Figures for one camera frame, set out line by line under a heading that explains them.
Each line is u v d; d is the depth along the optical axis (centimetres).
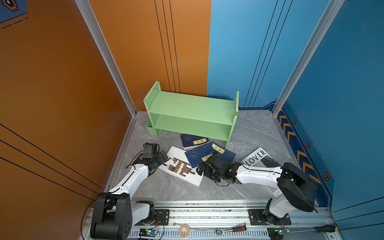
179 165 89
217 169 66
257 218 72
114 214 41
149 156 68
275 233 70
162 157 80
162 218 74
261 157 91
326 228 68
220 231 68
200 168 85
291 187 45
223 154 94
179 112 87
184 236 69
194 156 91
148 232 71
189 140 102
